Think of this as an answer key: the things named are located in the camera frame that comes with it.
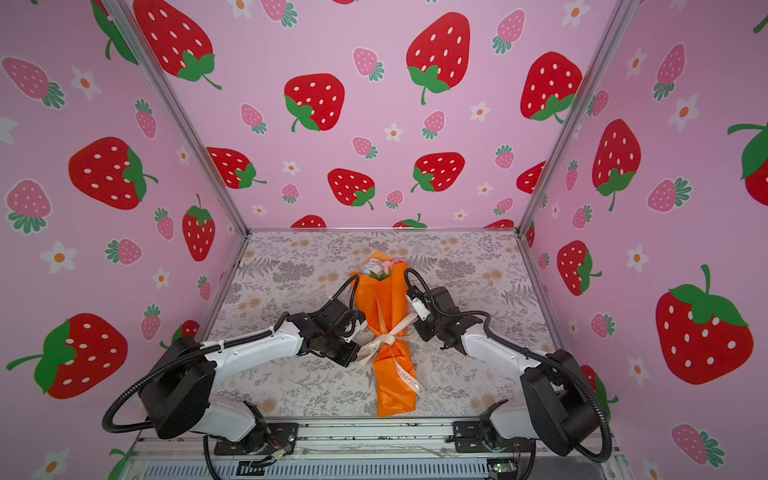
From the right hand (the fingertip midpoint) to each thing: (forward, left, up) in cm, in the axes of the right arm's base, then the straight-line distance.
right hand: (420, 315), depth 89 cm
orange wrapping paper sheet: (+8, +12, -3) cm, 14 cm away
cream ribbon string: (-9, +8, +1) cm, 12 cm away
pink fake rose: (+22, +9, -1) cm, 24 cm away
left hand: (-14, +17, -3) cm, 22 cm away
